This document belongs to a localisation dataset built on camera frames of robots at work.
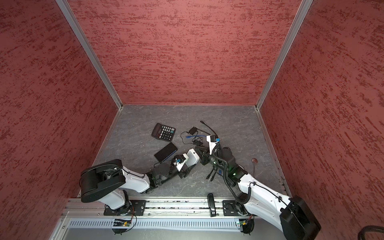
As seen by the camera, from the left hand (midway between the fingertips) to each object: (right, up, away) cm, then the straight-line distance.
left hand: (191, 161), depth 81 cm
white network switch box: (+1, +3, -6) cm, 7 cm away
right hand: (+2, +7, -5) cm, 9 cm away
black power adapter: (+1, +15, +24) cm, 28 cm away
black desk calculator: (-20, +14, +20) cm, 32 cm away
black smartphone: (-17, +2, +13) cm, 22 cm away
